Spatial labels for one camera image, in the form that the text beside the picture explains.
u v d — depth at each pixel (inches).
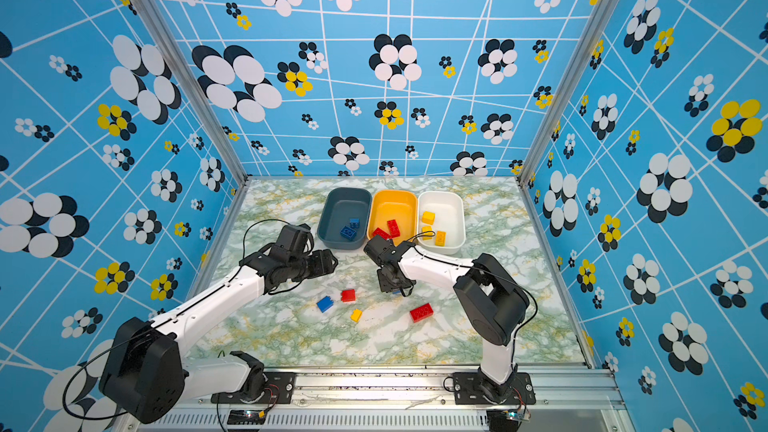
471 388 28.4
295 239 26.1
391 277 25.9
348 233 39.9
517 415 26.8
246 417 28.4
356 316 33.3
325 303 34.9
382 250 28.4
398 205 43.9
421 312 33.3
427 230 39.1
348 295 34.9
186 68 34.4
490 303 18.6
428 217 42.0
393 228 40.1
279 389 28.7
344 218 41.3
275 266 23.9
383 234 40.1
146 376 15.8
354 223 40.4
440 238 39.8
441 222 41.5
